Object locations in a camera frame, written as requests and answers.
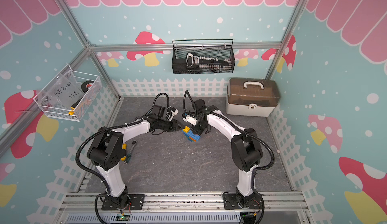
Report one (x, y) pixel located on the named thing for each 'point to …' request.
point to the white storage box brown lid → (252, 97)
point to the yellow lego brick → (186, 129)
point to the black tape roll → (85, 86)
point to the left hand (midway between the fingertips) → (182, 129)
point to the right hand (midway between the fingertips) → (196, 129)
